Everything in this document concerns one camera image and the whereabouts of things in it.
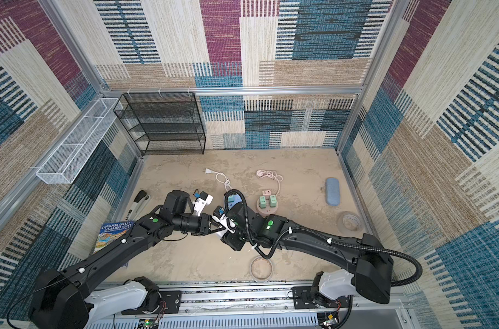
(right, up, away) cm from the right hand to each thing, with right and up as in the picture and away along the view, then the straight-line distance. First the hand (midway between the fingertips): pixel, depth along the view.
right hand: (229, 236), depth 75 cm
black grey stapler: (-44, +9, +21) cm, 49 cm away
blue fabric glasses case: (+47, +14, +25) cm, 54 cm away
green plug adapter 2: (+17, +10, +17) cm, 26 cm away
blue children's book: (-52, -2, +14) cm, 54 cm away
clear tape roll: (+12, -15, +6) cm, 20 cm away
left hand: (-2, +4, -1) cm, 5 cm away
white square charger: (-3, +2, -3) cm, 5 cm away
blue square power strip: (+1, +10, +23) cm, 25 cm away
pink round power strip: (+15, +6, +19) cm, 25 cm away
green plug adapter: (+13, +10, +17) cm, 23 cm away
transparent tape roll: (+51, 0, +17) cm, 54 cm away
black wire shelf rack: (-39, +48, +35) cm, 72 cm away
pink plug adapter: (+15, +14, +19) cm, 28 cm away
